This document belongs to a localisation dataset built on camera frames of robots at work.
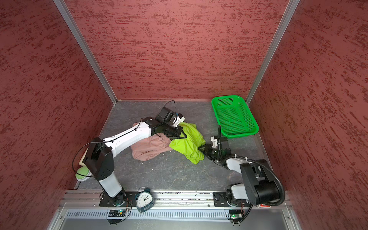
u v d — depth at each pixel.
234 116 1.10
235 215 0.71
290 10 0.73
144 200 0.70
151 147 0.87
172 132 0.73
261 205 0.71
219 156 0.71
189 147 0.79
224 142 0.73
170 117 0.70
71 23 0.76
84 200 0.76
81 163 0.85
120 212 0.71
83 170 0.81
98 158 0.46
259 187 0.43
